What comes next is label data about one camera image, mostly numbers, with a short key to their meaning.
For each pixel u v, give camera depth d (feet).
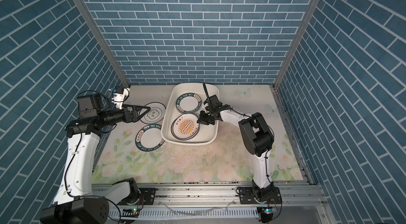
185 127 3.14
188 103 3.57
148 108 2.14
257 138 1.75
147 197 2.38
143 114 2.08
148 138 3.08
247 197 2.40
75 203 1.19
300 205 2.42
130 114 1.99
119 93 1.98
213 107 2.60
